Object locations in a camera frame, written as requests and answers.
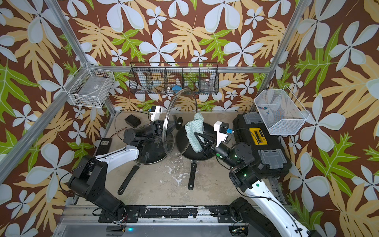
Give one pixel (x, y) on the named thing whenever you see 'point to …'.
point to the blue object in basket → (176, 88)
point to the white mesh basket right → (282, 113)
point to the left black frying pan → (127, 179)
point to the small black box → (132, 121)
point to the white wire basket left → (90, 87)
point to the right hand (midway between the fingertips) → (195, 134)
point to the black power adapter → (104, 146)
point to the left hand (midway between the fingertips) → (175, 125)
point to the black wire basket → (162, 77)
